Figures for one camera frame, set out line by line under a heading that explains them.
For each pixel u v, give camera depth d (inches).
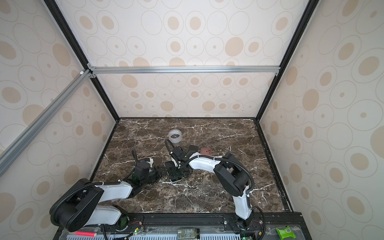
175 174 31.1
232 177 19.4
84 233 27.6
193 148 40.5
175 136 43.0
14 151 20.6
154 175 30.4
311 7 26.6
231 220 29.4
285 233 27.5
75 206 16.8
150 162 33.2
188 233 26.5
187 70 35.3
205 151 39.5
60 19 27.6
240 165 18.1
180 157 28.1
